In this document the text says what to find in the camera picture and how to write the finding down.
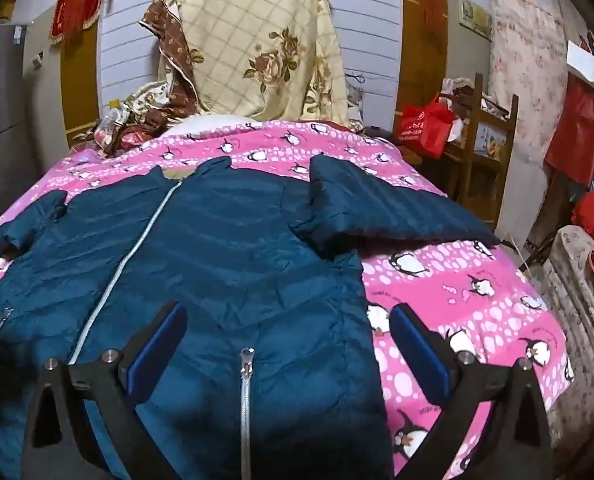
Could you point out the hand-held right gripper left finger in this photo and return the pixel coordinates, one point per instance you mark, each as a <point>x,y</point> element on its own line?
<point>157,342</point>

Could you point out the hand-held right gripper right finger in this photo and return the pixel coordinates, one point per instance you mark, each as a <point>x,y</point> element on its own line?
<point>418,352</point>

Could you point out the dark blue puffer jacket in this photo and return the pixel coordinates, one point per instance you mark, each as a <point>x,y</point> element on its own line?
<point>227,260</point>

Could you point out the pink penguin print blanket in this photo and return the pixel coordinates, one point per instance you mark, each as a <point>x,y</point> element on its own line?
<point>477,285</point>

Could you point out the floral covered sofa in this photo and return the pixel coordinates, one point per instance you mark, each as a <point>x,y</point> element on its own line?
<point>577,320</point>

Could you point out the wooden chair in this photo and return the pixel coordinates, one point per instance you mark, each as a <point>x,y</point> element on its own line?
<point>472,160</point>

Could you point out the red shopping bag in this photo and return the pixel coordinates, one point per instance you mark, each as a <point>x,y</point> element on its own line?
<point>427,127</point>

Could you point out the white pillow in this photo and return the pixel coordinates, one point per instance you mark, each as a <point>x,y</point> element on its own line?
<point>212,124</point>

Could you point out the clear plastic bottle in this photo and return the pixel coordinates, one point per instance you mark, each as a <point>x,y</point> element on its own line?
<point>111,117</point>

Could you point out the brown floral cloth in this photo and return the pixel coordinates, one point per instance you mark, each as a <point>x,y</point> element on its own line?
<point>177,95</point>

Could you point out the grey patterned cushion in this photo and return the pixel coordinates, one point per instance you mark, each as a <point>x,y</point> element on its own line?
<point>355,96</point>

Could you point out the red hanging garment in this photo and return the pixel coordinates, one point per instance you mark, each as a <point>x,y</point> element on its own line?
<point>574,130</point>

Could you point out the pink floral curtain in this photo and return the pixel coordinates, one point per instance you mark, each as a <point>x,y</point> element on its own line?
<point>527,60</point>

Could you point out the cream floral checked sheet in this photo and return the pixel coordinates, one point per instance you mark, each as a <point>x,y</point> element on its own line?
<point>257,35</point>

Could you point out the white paper box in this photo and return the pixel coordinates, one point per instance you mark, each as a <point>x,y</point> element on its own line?
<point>584,60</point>

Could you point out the red knot wall ornament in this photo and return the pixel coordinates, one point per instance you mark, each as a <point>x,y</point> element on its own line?
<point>431,20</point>

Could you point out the small wall picture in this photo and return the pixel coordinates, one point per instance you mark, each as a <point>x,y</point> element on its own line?
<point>474,17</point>

